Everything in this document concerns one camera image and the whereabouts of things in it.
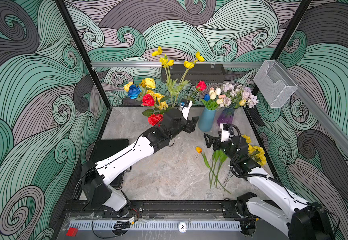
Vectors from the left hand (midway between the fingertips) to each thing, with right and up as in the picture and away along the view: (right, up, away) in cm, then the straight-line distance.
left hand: (192, 110), depth 69 cm
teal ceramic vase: (+14, -5, +29) cm, 33 cm away
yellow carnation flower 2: (+40, -23, +21) cm, 51 cm away
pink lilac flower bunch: (+29, +10, +19) cm, 36 cm away
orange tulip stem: (+8, -24, +24) cm, 35 cm away
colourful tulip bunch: (+15, +8, +15) cm, 23 cm away
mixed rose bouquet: (-17, +3, +4) cm, 18 cm away
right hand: (+11, -12, +11) cm, 20 cm away
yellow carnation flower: (+40, -17, +27) cm, 51 cm away
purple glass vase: (+27, -3, +28) cm, 39 cm away
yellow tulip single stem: (+18, -29, +24) cm, 42 cm away
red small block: (-55, -55, -3) cm, 78 cm away
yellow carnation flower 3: (+44, -27, +19) cm, 55 cm away
